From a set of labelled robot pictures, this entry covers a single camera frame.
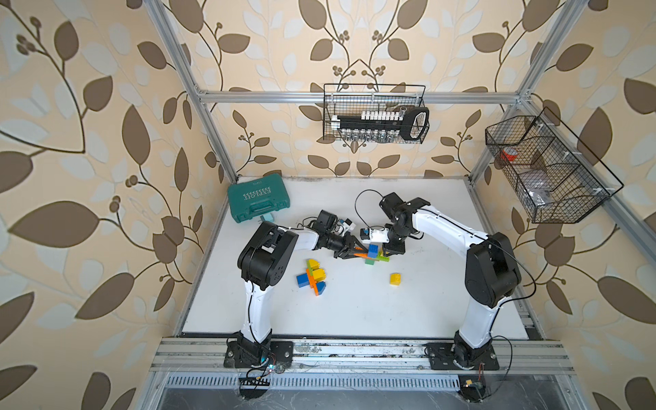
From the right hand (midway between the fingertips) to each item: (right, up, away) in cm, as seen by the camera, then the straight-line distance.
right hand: (388, 246), depth 91 cm
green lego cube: (-7, -6, +2) cm, 9 cm away
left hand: (-10, -1, 0) cm, 10 cm away
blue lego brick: (-24, -13, -4) cm, 28 cm away
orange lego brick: (-27, -12, -4) cm, 30 cm away
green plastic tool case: (-52, +18, +18) cm, 58 cm away
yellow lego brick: (-27, -7, +2) cm, 28 cm away
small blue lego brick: (-30, -11, -4) cm, 33 cm away
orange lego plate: (-9, -3, -2) cm, 10 cm away
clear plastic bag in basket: (+41, +21, -17) cm, 49 cm away
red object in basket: (+41, +33, -4) cm, 53 cm away
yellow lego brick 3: (+2, -11, -3) cm, 12 cm away
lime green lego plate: (-3, -4, -2) cm, 5 cm away
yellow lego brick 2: (-25, -10, -1) cm, 27 cm away
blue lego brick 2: (-6, -1, -4) cm, 7 cm away
